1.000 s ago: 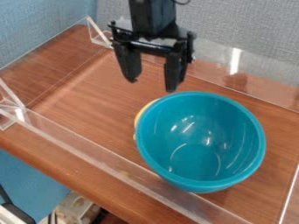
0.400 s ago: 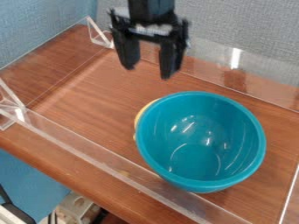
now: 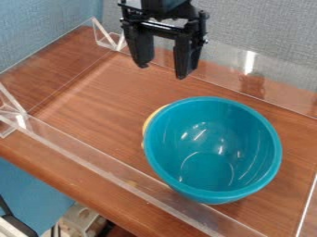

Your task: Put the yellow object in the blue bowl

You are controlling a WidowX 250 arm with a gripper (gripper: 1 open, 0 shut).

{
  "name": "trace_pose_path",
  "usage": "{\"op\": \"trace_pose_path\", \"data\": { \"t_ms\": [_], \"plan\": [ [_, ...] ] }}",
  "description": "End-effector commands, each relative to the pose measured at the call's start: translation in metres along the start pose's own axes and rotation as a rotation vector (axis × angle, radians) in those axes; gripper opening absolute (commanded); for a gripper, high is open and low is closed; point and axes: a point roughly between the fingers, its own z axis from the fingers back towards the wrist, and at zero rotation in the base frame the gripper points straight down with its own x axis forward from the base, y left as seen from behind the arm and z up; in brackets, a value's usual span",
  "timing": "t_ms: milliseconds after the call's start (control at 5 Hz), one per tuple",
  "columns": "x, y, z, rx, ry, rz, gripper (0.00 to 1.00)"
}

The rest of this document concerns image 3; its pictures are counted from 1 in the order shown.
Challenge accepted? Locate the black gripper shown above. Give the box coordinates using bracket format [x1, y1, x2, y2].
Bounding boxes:
[118, 0, 209, 80]

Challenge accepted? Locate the blue plastic bowl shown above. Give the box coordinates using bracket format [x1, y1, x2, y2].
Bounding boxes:
[143, 96, 282, 205]

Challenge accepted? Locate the yellow object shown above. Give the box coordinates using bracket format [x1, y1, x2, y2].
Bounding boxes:
[142, 104, 169, 149]

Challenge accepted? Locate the clear acrylic back barrier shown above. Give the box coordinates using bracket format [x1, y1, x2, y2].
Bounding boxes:
[119, 33, 317, 119]

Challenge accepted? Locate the clear acrylic barrier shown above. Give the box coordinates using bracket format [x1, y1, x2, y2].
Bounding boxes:
[119, 33, 317, 119]
[0, 116, 266, 237]

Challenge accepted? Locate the clear acrylic front barrier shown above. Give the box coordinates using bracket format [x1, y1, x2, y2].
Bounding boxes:
[0, 116, 266, 237]

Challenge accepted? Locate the white device below table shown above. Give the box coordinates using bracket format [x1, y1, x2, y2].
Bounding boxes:
[50, 203, 107, 237]

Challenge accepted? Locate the clear acrylic corner bracket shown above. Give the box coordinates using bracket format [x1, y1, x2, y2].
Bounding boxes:
[93, 18, 126, 52]

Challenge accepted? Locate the clear acrylic left bracket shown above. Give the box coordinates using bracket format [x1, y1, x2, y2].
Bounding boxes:
[0, 82, 28, 139]

